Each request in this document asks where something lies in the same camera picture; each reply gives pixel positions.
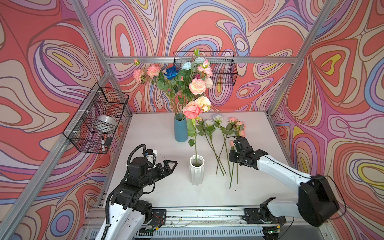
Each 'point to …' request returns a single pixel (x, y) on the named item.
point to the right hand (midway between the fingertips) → (232, 159)
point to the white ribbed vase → (196, 170)
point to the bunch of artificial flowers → (220, 133)
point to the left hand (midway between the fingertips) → (174, 166)
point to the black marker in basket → (103, 144)
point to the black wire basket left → (94, 123)
